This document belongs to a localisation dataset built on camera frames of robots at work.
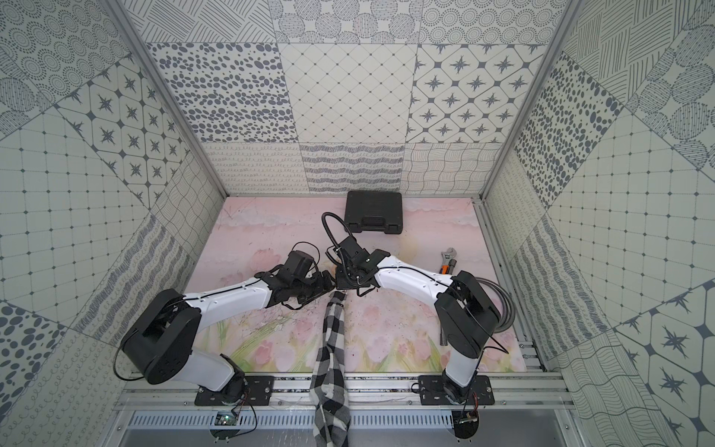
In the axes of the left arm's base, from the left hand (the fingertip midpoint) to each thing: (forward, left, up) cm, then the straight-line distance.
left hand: (338, 291), depth 86 cm
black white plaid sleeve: (-29, 0, +1) cm, 29 cm away
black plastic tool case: (+36, -11, -2) cm, 38 cm away
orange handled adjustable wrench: (+16, -39, -6) cm, 42 cm away
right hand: (+2, -2, +1) cm, 3 cm away
